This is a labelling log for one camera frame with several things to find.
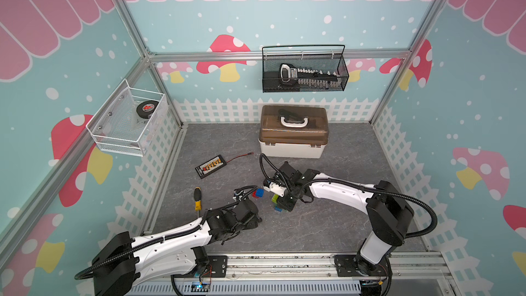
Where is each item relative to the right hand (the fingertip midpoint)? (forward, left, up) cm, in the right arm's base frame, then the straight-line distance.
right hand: (281, 201), depth 86 cm
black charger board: (+20, +34, -2) cm, 39 cm away
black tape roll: (+26, +52, +30) cm, 66 cm away
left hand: (-7, +12, -1) cm, 14 cm away
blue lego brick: (+5, +9, -1) cm, 10 cm away
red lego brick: (+4, +12, -2) cm, 12 cm away
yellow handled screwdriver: (+3, +37, -3) cm, 37 cm away
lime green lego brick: (-2, +3, +7) cm, 8 cm away
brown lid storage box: (+25, -6, +16) cm, 31 cm away
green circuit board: (-29, +29, -5) cm, 41 cm away
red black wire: (+28, +17, -4) cm, 33 cm away
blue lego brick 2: (-2, +2, -3) cm, 4 cm away
